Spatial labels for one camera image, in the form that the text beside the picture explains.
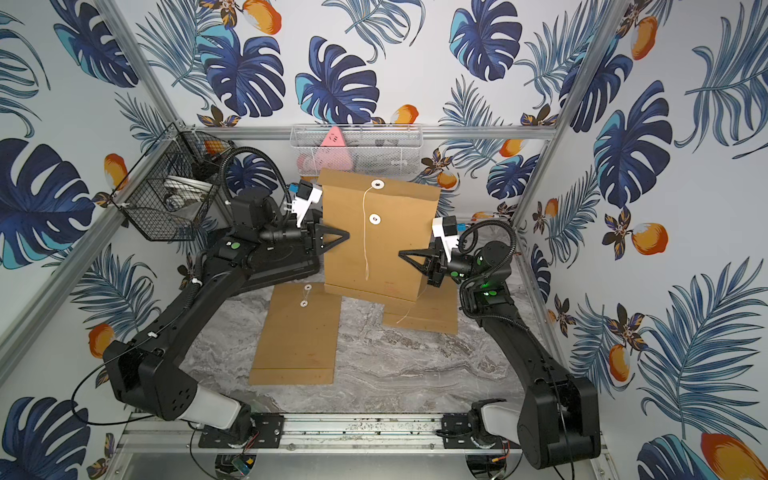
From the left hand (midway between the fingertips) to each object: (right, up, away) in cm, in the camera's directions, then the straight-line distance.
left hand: (343, 224), depth 66 cm
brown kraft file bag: (-17, -32, +24) cm, 44 cm away
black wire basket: (-54, +25, +29) cm, 66 cm away
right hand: (+13, -6, 0) cm, 14 cm away
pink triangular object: (-7, +24, +25) cm, 35 cm away
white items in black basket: (-45, +10, +14) cm, 48 cm away
